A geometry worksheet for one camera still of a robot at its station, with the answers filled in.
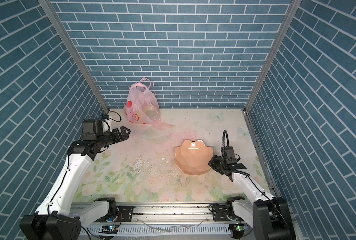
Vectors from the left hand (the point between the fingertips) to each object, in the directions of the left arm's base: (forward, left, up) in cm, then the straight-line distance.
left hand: (124, 131), depth 77 cm
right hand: (-8, -45, -18) cm, 50 cm away
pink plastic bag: (+31, -2, -11) cm, 33 cm away
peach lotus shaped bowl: (-3, -38, -23) cm, 44 cm away
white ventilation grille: (-41, -22, -25) cm, 52 cm away
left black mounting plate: (-34, -3, -22) cm, 40 cm away
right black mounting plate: (-34, -49, -22) cm, 64 cm away
